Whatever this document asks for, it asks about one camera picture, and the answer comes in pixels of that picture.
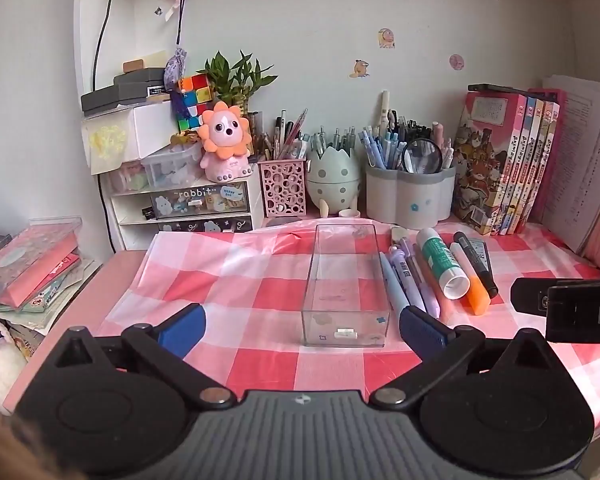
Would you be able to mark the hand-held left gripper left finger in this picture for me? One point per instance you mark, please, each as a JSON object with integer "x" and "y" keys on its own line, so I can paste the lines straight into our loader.
{"x": 182, "y": 330}

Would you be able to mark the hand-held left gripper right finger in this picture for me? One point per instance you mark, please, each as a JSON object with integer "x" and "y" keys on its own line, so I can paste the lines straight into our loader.
{"x": 422, "y": 332}

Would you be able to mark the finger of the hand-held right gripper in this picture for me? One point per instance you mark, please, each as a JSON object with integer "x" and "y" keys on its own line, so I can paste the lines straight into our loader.
{"x": 530, "y": 296}

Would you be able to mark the lilac pen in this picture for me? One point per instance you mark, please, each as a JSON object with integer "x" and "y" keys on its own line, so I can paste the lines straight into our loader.
{"x": 427, "y": 290}

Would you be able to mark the black marker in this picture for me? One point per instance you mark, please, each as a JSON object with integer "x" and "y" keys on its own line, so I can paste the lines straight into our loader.
{"x": 480, "y": 270}

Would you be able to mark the orange highlighter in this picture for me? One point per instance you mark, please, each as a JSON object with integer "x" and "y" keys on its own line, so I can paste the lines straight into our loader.
{"x": 472, "y": 287}

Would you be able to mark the purple labelled pen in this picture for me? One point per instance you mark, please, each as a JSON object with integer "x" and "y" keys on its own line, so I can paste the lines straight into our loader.
{"x": 409, "y": 275}

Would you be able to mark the light blue pen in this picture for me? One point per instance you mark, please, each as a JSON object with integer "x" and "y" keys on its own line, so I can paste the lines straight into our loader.
{"x": 387, "y": 280}

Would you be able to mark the green label glue stick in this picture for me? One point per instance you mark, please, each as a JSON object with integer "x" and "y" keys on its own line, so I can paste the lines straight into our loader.
{"x": 437, "y": 257}

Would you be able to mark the clear plastic organizer box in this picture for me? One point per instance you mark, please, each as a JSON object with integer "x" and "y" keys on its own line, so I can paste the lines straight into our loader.
{"x": 345, "y": 280}

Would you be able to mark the pencil lead refill case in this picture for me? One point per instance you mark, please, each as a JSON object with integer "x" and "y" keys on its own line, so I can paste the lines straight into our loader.
{"x": 481, "y": 250}

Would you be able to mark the pink checkered tablecloth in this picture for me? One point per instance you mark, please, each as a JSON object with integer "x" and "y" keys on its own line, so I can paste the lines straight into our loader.
{"x": 260, "y": 300}

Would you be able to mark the white eraser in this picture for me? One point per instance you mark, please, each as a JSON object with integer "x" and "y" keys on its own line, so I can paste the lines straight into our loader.
{"x": 399, "y": 235}

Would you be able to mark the white drawer cabinet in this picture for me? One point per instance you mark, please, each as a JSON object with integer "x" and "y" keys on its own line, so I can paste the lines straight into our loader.
{"x": 200, "y": 205}

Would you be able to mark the pile of booklets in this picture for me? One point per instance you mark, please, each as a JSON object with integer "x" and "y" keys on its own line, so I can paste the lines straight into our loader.
{"x": 55, "y": 300}

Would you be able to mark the gray flower-shaped pen holder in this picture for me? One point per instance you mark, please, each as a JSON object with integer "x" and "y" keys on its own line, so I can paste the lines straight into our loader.
{"x": 410, "y": 200}

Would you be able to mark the washi tape roll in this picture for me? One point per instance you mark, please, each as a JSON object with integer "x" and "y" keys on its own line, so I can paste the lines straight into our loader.
{"x": 350, "y": 213}

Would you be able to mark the cat cover comic book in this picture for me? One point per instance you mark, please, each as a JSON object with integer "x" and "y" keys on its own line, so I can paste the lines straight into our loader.
{"x": 480, "y": 160}

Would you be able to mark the stack of printed papers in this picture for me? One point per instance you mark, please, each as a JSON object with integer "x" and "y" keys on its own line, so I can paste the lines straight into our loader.
{"x": 590, "y": 160}

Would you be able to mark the clear small storage box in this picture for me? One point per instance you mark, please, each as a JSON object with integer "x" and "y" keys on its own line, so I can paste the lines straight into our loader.
{"x": 172, "y": 167}

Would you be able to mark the pink perforated pen holder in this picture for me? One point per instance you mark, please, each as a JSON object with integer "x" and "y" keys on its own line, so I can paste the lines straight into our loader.
{"x": 282, "y": 190}

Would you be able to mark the pink patterned box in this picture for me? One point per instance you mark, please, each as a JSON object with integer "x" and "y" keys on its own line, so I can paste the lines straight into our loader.
{"x": 25, "y": 260}

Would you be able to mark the green egg-shaped pen holder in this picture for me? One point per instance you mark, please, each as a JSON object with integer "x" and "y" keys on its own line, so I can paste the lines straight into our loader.
{"x": 332, "y": 185}

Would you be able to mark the black rimmed magnifying glass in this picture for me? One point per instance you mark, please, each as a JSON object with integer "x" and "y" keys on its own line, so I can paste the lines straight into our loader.
{"x": 422, "y": 157}

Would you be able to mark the pink fuzzy pen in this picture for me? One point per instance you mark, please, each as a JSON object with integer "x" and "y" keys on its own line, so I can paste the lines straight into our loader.
{"x": 438, "y": 132}

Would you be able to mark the white plush toy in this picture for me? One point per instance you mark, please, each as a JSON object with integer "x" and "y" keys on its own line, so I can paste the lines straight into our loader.
{"x": 0, "y": 375}

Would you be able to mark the cluster of blue white pens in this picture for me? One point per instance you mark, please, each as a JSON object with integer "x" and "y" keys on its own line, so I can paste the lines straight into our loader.
{"x": 375, "y": 147}

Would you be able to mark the pink orange lion toy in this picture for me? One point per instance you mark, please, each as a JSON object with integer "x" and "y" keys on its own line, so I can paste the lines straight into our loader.
{"x": 225, "y": 132}

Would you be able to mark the white cardboard box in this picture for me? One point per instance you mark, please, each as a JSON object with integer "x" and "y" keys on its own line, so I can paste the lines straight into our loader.
{"x": 150, "y": 127}

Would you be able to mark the cluster of green pens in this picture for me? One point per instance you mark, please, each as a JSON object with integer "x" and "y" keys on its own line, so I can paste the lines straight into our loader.
{"x": 336, "y": 139}

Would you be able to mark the cluster of thin assorted pens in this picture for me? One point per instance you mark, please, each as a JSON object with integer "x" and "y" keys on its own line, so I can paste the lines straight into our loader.
{"x": 287, "y": 140}

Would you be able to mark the colourful puzzle cube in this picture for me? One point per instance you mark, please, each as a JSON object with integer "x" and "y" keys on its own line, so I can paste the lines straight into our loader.
{"x": 195, "y": 92}

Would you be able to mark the dark gray flat box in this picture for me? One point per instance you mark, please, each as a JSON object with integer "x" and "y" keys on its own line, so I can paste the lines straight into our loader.
{"x": 110, "y": 97}

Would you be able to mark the black flat box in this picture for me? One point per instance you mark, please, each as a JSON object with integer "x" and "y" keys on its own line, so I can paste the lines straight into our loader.
{"x": 145, "y": 80}

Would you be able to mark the green bamboo plant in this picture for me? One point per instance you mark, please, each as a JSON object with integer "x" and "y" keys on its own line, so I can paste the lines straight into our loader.
{"x": 230, "y": 77}

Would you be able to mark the purple hanging charm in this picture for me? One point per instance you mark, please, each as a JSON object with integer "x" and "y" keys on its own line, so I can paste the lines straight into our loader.
{"x": 172, "y": 67}

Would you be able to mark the pink round wall sticker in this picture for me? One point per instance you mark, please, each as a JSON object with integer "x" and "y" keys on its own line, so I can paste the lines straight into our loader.
{"x": 456, "y": 61}

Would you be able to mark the brown animal wall sticker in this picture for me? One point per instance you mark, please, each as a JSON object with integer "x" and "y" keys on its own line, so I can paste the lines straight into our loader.
{"x": 360, "y": 68}

